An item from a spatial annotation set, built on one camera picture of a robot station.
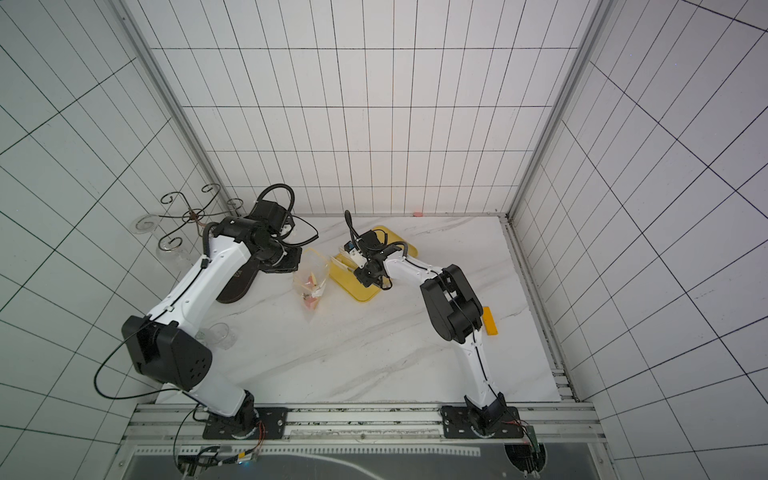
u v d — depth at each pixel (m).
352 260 0.90
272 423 0.73
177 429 0.70
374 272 0.73
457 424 0.72
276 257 0.67
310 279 0.92
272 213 0.64
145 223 0.73
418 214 1.22
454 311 0.55
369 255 0.79
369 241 0.81
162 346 0.42
